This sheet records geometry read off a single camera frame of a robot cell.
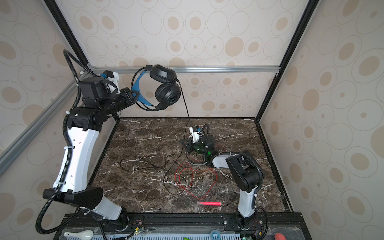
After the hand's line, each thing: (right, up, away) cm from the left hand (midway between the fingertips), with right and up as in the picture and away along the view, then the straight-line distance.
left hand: (140, 89), depth 61 cm
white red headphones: (+22, -38, +33) cm, 55 cm away
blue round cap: (+32, -66, +9) cm, 74 cm away
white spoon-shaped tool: (-30, -66, +9) cm, 73 cm away
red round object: (+61, -65, +6) cm, 89 cm away
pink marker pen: (+30, -56, +18) cm, 66 cm away
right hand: (+14, -23, +26) cm, 38 cm away
